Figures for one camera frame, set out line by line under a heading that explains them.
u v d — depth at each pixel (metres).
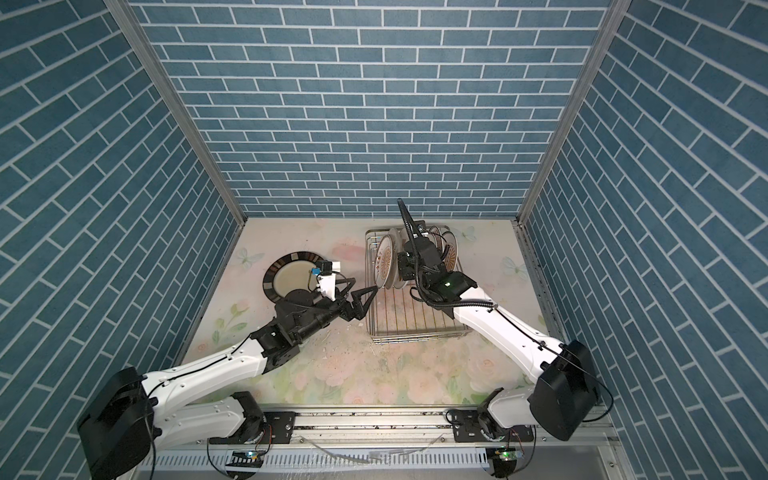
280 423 0.74
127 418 0.40
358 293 0.65
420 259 0.57
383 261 1.02
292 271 1.04
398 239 0.92
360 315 0.66
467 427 0.73
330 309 0.66
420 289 0.58
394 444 0.72
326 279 0.66
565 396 0.40
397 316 0.91
